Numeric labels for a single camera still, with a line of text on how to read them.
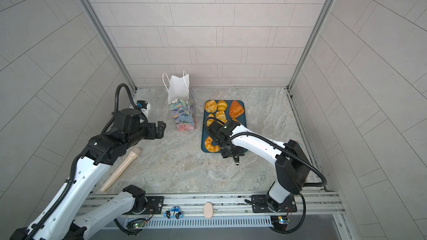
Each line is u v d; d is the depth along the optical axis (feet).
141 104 1.91
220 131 1.90
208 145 2.85
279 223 2.23
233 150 2.18
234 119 3.25
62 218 1.19
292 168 1.38
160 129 2.02
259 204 2.30
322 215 2.35
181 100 2.57
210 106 3.34
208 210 2.24
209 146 2.84
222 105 3.35
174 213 2.23
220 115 3.23
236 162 2.19
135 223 2.12
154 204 2.33
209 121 3.08
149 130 1.95
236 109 3.27
